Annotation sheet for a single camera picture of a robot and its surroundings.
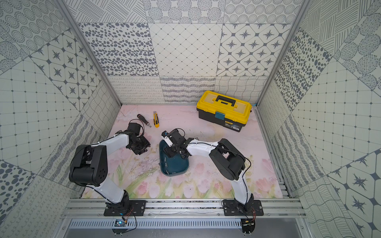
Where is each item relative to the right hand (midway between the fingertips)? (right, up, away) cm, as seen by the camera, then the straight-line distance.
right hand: (170, 149), depth 92 cm
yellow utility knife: (-14, +19, +18) cm, 30 cm away
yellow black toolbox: (+40, +24, +3) cm, 46 cm away
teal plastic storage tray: (+3, -8, -6) cm, 11 cm away
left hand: (-15, +2, +3) cm, 15 cm away
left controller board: (-21, -32, -21) cm, 43 cm away
